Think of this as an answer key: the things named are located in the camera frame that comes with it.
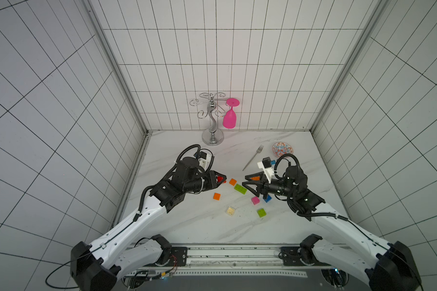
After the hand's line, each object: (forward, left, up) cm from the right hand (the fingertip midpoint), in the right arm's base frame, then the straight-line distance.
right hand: (245, 177), depth 72 cm
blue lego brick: (+1, -13, -21) cm, 25 cm away
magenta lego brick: (-1, -7, -21) cm, 22 cm away
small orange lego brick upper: (+9, +5, -21) cm, 24 cm away
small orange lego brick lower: (+1, +13, -22) cm, 25 cm away
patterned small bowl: (+33, -24, -21) cm, 46 cm away
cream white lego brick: (-6, +5, -22) cm, 24 cm away
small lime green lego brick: (-7, -9, -21) cm, 24 cm away
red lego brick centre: (-2, +10, +2) cm, 11 cm away
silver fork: (+32, -11, -23) cm, 41 cm away
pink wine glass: (+41, +8, -4) cm, 42 cm away
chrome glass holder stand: (+42, +18, -22) cm, 51 cm away
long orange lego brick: (0, -4, 0) cm, 4 cm away
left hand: (-3, +9, 0) cm, 10 cm away
